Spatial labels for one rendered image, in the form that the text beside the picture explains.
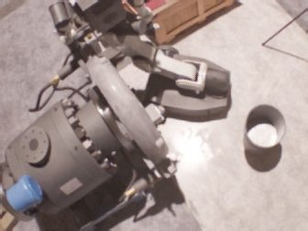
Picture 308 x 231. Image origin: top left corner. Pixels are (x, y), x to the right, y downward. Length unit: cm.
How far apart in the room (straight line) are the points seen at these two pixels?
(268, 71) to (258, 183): 99
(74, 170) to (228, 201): 118
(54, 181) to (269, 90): 183
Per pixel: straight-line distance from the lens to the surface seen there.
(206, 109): 225
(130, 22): 181
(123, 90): 149
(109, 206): 211
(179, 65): 218
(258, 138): 223
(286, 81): 263
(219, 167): 229
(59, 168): 164
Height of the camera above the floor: 225
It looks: 67 degrees down
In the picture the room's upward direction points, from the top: 23 degrees counter-clockwise
